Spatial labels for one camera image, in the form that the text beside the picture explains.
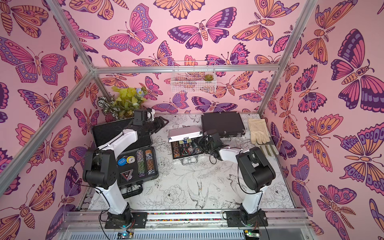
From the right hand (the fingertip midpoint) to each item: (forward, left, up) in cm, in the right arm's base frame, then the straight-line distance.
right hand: (195, 139), depth 94 cm
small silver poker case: (-1, +8, -8) cm, 11 cm away
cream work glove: (+10, -45, -8) cm, 47 cm away
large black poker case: (-16, +34, -3) cm, 38 cm away
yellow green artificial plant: (+21, +44, +15) cm, 51 cm away
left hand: (+7, +16, +9) cm, 20 cm away
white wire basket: (+38, +2, +16) cm, 42 cm away
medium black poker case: (+16, -23, -3) cm, 28 cm away
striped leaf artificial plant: (+14, +55, +16) cm, 59 cm away
